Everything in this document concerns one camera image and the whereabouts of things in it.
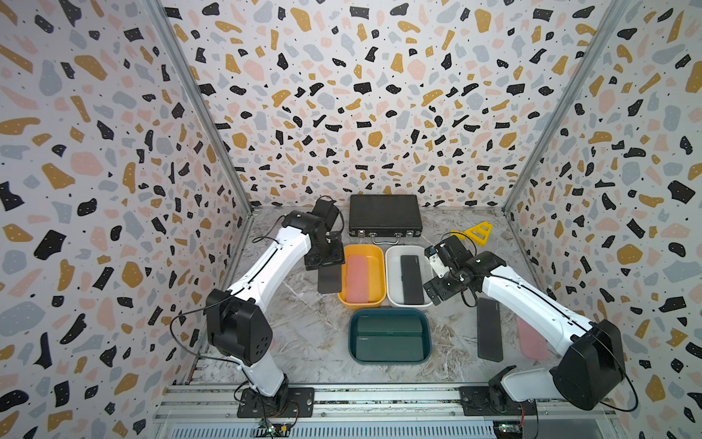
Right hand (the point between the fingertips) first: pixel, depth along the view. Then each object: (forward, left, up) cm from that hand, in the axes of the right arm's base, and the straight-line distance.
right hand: (441, 285), depth 84 cm
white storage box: (+9, +14, -11) cm, 20 cm away
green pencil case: (-16, +16, -8) cm, 24 cm away
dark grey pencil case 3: (-9, -16, -12) cm, 22 cm away
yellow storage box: (+4, +20, -13) cm, 24 cm away
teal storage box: (-12, +27, -10) cm, 32 cm away
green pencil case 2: (-10, +16, -8) cm, 20 cm away
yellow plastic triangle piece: (+32, -23, -13) cm, 41 cm away
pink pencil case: (+8, +27, -10) cm, 30 cm away
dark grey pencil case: (+8, +7, -12) cm, 16 cm away
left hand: (+4, +32, +6) cm, 33 cm away
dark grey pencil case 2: (-1, +34, +4) cm, 34 cm away
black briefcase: (+37, +17, -10) cm, 42 cm away
